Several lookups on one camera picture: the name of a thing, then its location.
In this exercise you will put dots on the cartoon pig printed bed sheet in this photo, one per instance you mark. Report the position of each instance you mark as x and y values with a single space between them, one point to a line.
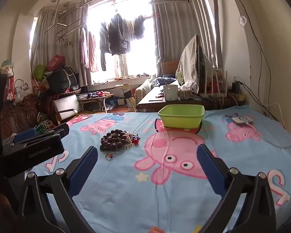
126 187

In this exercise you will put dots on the white charger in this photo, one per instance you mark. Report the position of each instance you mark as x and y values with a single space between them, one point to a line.
242 120

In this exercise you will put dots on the red bag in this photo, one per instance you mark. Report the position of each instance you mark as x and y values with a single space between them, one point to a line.
57 61

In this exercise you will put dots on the hanging dark garment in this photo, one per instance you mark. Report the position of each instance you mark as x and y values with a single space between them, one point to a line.
139 28
103 43

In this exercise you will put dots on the red and white carton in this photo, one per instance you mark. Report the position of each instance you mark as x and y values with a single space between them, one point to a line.
9 85

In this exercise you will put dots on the wooden armchair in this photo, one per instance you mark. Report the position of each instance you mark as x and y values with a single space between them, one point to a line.
65 105

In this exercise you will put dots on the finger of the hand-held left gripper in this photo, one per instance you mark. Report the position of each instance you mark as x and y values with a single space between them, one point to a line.
58 129
26 134

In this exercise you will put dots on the chair draped with white cloth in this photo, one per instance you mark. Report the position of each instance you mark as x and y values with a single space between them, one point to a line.
143 89

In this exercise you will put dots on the wooden desk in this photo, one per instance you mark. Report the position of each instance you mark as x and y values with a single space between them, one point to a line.
150 100

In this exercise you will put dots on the white wall hook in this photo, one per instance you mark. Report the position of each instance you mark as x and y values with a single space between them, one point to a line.
243 20

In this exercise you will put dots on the hanging pink clothes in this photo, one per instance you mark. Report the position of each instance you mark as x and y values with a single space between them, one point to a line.
88 48

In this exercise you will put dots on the black power adapter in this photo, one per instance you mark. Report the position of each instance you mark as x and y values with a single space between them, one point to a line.
236 87

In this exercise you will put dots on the green plastic basin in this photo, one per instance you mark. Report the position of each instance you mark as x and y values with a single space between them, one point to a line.
179 121

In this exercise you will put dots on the small wooden table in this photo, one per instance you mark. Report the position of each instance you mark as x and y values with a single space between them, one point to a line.
97 99

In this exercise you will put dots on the white router with antennas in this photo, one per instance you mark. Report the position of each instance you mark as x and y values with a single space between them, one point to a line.
209 94

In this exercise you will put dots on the green bag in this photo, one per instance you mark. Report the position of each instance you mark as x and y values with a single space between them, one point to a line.
40 71

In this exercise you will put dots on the cloth-covered monitor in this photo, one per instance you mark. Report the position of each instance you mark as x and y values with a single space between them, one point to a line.
188 60

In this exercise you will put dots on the cardboard box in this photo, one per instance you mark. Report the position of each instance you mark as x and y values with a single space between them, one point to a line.
168 67

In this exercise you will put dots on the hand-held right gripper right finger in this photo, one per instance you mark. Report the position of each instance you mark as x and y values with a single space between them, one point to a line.
209 168

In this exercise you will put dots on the wooden high chair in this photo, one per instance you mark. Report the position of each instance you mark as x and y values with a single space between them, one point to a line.
126 95

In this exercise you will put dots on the white enamel mug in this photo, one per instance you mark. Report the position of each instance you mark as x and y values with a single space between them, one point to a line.
171 93

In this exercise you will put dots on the black duffel bag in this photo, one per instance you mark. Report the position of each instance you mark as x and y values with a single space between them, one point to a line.
61 77

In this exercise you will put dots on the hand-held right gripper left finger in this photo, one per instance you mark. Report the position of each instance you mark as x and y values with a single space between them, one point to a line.
83 167

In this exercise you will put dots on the grey curtain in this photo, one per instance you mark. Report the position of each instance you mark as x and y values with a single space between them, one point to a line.
174 17
46 36

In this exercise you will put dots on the brown patterned sofa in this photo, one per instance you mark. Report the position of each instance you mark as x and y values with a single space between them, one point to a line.
19 112

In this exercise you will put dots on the hanging dark jacket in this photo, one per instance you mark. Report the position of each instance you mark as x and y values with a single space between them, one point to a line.
117 34

